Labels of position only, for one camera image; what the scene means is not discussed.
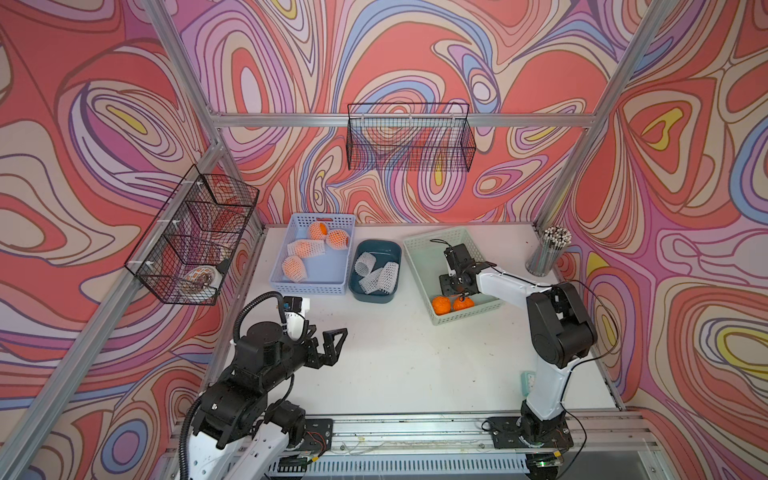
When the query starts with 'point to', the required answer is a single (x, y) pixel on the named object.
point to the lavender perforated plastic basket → (313, 257)
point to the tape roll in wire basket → (202, 281)
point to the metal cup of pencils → (547, 251)
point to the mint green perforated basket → (427, 257)
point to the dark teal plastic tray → (383, 251)
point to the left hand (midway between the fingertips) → (335, 331)
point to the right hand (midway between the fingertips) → (454, 290)
